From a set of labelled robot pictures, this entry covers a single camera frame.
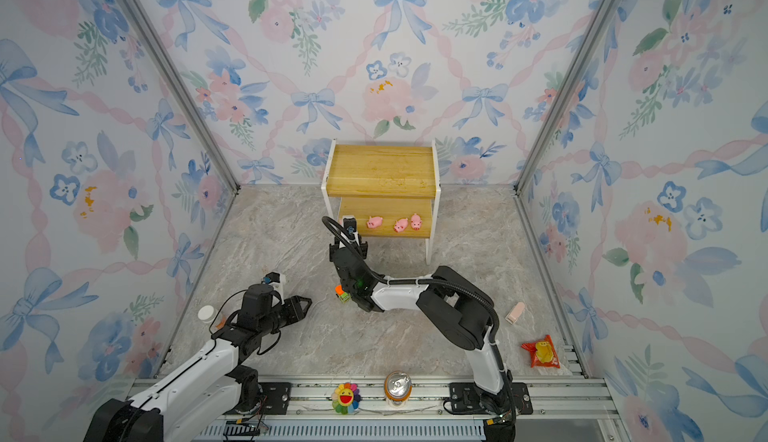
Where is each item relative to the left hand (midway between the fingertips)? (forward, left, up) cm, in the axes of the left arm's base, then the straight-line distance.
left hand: (307, 300), depth 87 cm
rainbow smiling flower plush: (-24, -13, -3) cm, 28 cm away
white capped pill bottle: (-5, +25, +4) cm, 26 cm away
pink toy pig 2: (+16, -27, +15) cm, 35 cm away
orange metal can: (-23, -26, +7) cm, 35 cm away
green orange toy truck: (+2, -10, -2) cm, 10 cm away
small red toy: (-14, -64, 0) cm, 65 cm away
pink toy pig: (+18, -19, +15) cm, 30 cm away
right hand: (+16, -10, +14) cm, 24 cm away
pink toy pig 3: (+18, -31, +14) cm, 39 cm away
